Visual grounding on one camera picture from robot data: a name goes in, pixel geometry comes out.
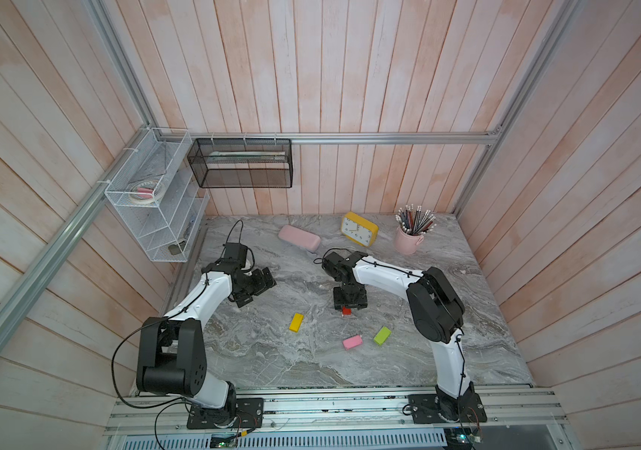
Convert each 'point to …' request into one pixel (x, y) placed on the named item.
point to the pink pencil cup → (406, 244)
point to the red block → (346, 311)
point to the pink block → (352, 342)
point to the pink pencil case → (300, 237)
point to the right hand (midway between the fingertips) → (345, 306)
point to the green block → (382, 335)
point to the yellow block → (296, 322)
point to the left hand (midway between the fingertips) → (266, 291)
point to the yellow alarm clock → (359, 229)
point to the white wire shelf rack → (168, 226)
